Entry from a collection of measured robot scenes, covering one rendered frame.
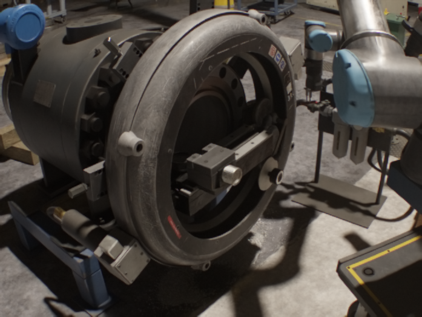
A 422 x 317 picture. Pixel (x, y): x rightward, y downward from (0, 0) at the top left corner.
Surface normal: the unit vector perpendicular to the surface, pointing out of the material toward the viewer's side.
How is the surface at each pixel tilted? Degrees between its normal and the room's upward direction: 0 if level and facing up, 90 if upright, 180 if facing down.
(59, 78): 49
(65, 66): 42
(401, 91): 70
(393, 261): 0
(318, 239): 0
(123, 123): 62
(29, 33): 90
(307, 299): 0
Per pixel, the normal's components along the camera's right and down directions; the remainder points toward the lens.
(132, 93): -0.47, -0.25
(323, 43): -0.17, 0.47
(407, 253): -0.02, -0.88
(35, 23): 0.79, 0.28
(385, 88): -0.09, 0.17
